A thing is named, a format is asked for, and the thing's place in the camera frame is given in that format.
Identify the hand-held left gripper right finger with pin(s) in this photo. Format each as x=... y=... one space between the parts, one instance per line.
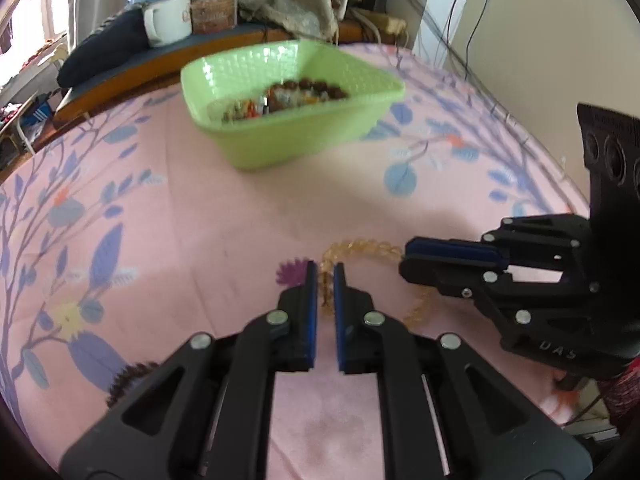
x=340 y=310

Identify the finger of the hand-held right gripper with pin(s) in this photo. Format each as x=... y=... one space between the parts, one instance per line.
x=450 y=277
x=450 y=251

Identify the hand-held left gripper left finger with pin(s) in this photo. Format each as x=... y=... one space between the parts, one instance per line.
x=312 y=310

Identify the green plastic basket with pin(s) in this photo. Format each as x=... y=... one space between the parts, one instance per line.
x=300 y=135

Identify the person's right forearm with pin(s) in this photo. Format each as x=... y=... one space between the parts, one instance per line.
x=622 y=395

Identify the beige power strip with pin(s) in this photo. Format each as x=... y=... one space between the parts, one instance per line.
x=382 y=22

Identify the grey-green dotted cloth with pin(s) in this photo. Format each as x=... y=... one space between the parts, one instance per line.
x=295 y=15

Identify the wooden bench with blue top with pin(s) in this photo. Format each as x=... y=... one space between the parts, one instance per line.
x=150 y=65

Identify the brown woven container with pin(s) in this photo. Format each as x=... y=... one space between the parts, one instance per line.
x=212 y=15

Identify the white enamel mug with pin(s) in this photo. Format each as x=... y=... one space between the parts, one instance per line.
x=167 y=22

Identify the dark navy clothing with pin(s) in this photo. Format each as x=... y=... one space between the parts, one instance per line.
x=100 y=50

